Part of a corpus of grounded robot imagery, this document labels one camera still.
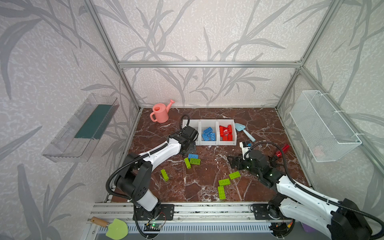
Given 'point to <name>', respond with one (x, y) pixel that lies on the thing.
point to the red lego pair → (230, 132)
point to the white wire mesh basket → (327, 135)
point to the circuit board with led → (152, 227)
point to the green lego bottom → (221, 192)
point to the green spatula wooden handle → (98, 221)
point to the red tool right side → (285, 148)
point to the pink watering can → (160, 112)
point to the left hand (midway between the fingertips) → (189, 144)
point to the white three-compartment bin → (201, 124)
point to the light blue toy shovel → (239, 127)
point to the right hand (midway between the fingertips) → (232, 151)
